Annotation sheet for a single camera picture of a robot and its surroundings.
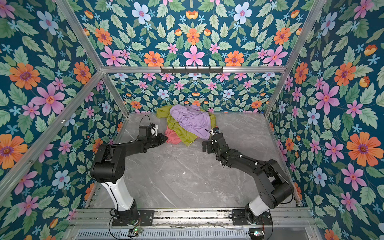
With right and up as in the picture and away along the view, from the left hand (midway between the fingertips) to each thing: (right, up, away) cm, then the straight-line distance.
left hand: (169, 133), depth 97 cm
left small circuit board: (-12, -48, -25) cm, 55 cm away
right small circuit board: (+49, -46, -27) cm, 73 cm away
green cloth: (+11, -3, +4) cm, 12 cm away
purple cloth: (+17, +9, +7) cm, 21 cm away
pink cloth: (+2, -3, +1) cm, 4 cm away
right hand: (+27, -5, -6) cm, 28 cm away
